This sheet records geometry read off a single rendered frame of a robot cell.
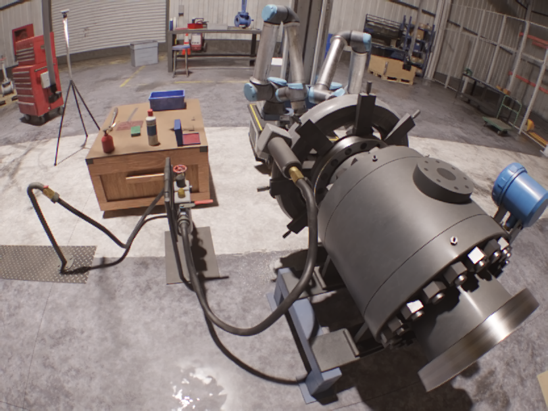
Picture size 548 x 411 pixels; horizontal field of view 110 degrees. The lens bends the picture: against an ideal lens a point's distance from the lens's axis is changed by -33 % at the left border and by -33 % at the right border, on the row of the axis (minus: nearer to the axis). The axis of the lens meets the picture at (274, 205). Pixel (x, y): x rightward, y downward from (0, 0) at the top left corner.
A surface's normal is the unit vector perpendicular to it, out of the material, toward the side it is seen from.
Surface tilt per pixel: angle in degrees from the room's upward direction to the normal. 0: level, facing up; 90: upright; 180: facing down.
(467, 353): 58
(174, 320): 0
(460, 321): 52
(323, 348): 0
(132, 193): 90
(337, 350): 0
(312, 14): 90
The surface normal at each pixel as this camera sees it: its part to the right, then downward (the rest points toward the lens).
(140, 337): 0.11, -0.78
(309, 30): 0.21, 0.63
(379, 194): -0.56, -0.51
